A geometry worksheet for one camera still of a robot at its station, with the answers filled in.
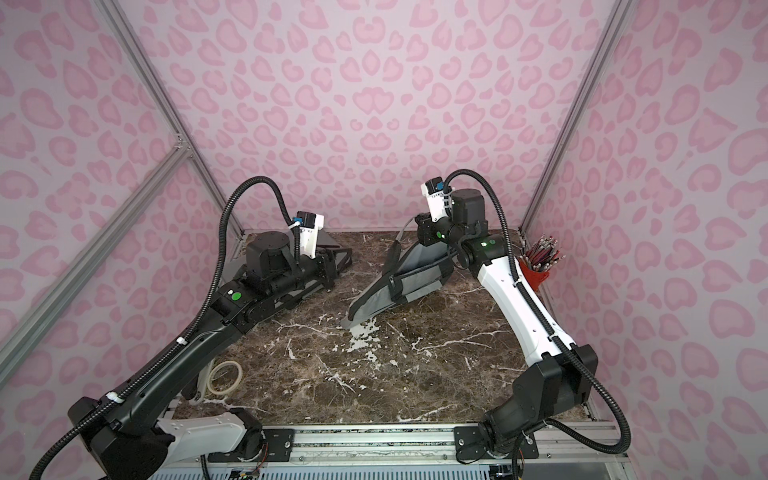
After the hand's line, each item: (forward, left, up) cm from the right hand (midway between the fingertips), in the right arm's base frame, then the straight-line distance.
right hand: (417, 217), depth 75 cm
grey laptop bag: (-13, +3, -8) cm, 15 cm away
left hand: (-12, +16, +1) cm, 20 cm away
